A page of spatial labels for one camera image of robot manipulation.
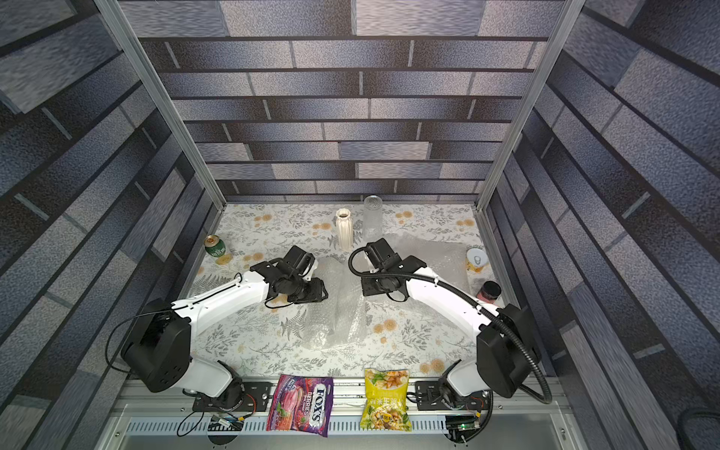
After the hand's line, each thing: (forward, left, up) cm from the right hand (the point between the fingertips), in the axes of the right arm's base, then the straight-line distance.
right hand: (366, 282), depth 84 cm
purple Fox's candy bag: (-31, +17, -8) cm, 36 cm away
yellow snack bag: (-30, -5, -7) cm, 31 cm away
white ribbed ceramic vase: (+19, +8, +2) cm, 21 cm away
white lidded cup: (+13, -38, -6) cm, 41 cm away
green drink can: (+13, +53, 0) cm, 55 cm away
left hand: (-3, +13, -3) cm, 14 cm away
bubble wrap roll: (+5, +10, -4) cm, 12 cm away
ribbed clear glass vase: (-10, +8, -7) cm, 14 cm away
